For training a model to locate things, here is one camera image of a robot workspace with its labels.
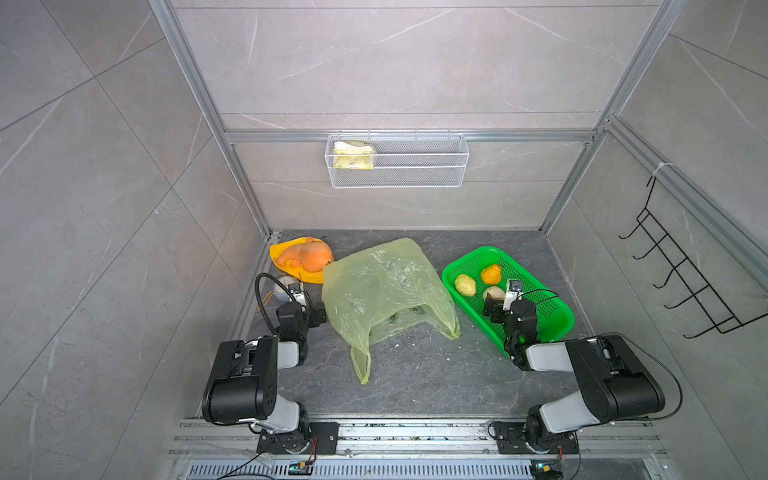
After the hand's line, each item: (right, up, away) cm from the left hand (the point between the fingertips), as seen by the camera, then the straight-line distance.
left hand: (306, 298), depth 94 cm
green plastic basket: (+78, -5, -4) cm, 79 cm away
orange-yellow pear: (+63, +7, +6) cm, 63 cm away
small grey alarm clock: (-3, +4, -15) cm, 16 cm away
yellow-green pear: (+52, +4, +3) cm, 53 cm away
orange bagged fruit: (0, +14, +7) cm, 16 cm away
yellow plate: (+1, +20, +21) cm, 29 cm away
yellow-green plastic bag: (+24, +3, -3) cm, 25 cm away
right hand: (+64, +1, -1) cm, 64 cm away
